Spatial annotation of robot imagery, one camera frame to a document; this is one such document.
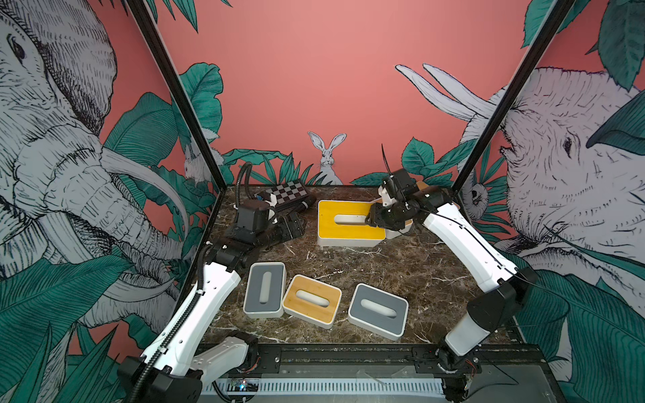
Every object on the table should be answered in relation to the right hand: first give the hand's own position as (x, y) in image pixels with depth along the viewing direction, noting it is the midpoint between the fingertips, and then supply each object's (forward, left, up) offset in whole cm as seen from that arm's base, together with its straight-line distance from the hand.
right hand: (369, 217), depth 78 cm
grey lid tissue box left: (-15, +35, -23) cm, 45 cm away
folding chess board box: (+30, +33, -21) cm, 49 cm away
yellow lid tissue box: (-3, +9, +1) cm, 9 cm away
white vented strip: (-42, +14, -25) cm, 51 cm away
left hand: (-4, +22, +4) cm, 22 cm away
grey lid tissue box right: (-21, -4, -25) cm, 33 cm away
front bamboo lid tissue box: (-18, +19, -23) cm, 35 cm away
